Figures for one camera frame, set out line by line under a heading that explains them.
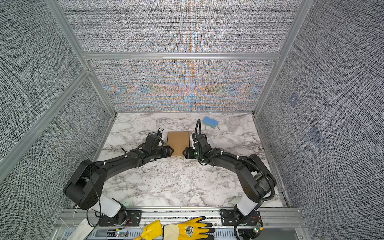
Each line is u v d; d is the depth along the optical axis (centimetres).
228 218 73
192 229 68
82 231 69
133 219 73
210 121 113
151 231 69
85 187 44
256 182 46
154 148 72
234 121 110
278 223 73
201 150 70
